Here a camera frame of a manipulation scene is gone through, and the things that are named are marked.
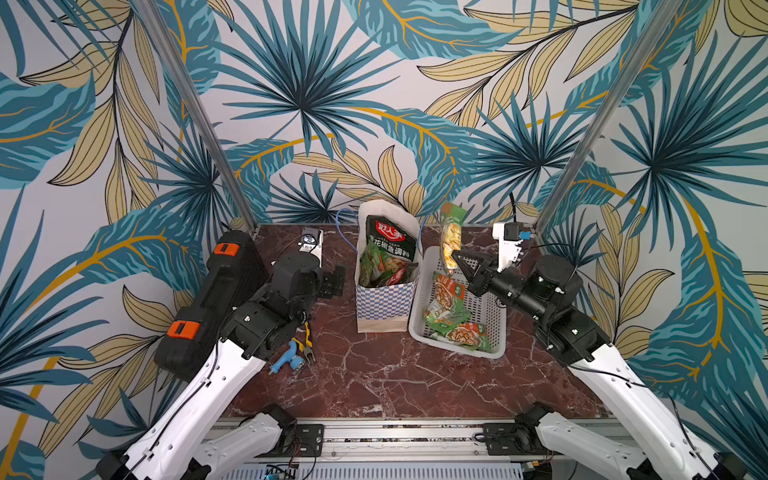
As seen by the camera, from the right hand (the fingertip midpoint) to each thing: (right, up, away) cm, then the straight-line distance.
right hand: (453, 252), depth 61 cm
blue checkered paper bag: (-14, -15, +18) cm, 27 cm away
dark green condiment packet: (-12, +5, +30) cm, 33 cm away
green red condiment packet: (-16, -5, +34) cm, 38 cm away
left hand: (-29, -3, +6) cm, 30 cm away
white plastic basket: (+17, -19, +34) cm, 43 cm away
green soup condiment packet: (+11, -24, +25) cm, 36 cm away
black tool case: (-50, -4, +12) cm, 52 cm away
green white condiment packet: (+6, -18, +34) cm, 39 cm away
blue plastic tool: (-41, -29, +22) cm, 55 cm away
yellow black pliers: (-37, -28, +26) cm, 53 cm away
